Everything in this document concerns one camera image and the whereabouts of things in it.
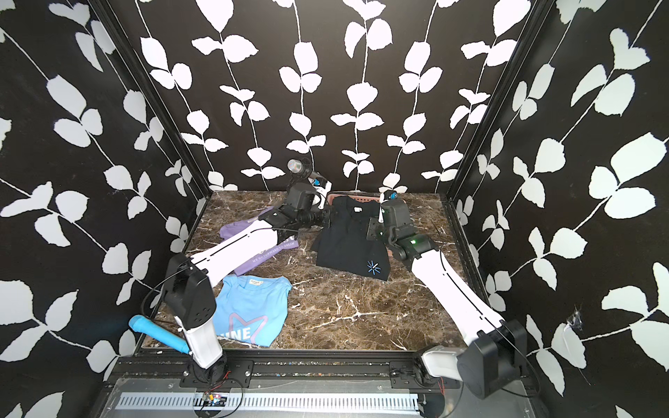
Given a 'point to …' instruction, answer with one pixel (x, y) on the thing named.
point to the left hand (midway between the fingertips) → (340, 207)
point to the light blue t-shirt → (251, 310)
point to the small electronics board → (210, 400)
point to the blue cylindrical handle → (158, 333)
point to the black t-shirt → (341, 239)
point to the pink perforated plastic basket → (362, 196)
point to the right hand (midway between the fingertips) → (368, 216)
